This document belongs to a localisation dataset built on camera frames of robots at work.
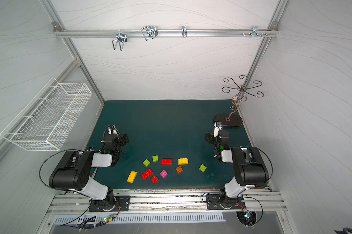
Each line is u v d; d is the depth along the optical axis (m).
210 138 0.86
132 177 0.81
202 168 0.84
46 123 0.69
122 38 0.78
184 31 0.78
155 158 0.88
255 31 0.76
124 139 0.88
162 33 0.77
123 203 0.73
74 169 0.46
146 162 0.86
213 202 0.73
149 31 0.77
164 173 0.82
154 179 0.80
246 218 0.72
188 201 0.75
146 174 0.82
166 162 0.86
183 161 0.87
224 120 1.08
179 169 0.84
